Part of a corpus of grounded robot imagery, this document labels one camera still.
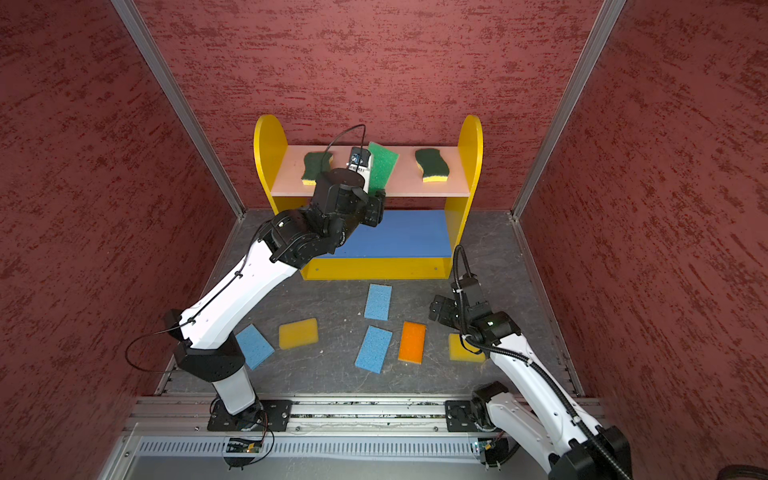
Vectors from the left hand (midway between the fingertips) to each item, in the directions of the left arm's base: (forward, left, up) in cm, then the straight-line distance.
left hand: (368, 192), depth 65 cm
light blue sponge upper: (-5, -1, -43) cm, 43 cm away
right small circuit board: (-42, -29, -45) cm, 68 cm away
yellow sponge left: (-16, +22, -42) cm, 50 cm away
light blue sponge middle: (-20, -1, -43) cm, 47 cm away
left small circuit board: (-43, +31, -46) cm, 70 cm away
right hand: (-14, -20, -33) cm, 41 cm away
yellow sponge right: (-21, -25, -42) cm, 53 cm away
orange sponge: (-18, -12, -42) cm, 47 cm away
